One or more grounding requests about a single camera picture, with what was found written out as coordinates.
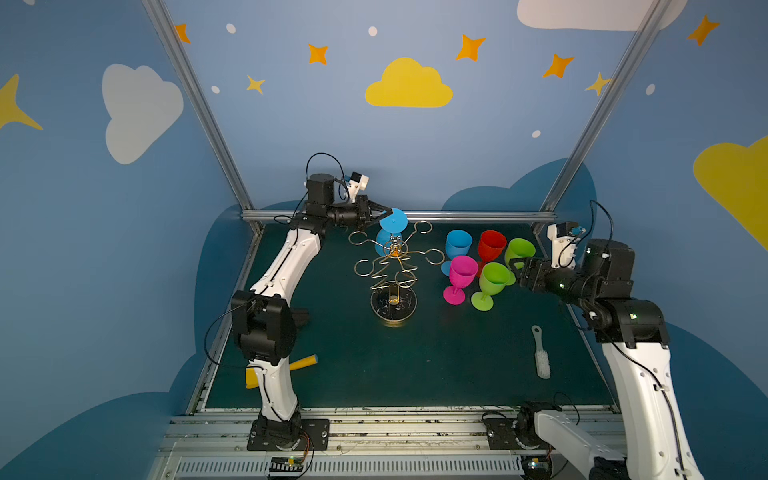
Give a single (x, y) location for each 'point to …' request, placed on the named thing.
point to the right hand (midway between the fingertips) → (529, 258)
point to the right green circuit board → (536, 467)
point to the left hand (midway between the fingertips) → (390, 209)
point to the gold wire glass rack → (394, 297)
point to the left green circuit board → (286, 464)
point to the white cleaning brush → (543, 367)
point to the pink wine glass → (462, 273)
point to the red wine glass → (490, 245)
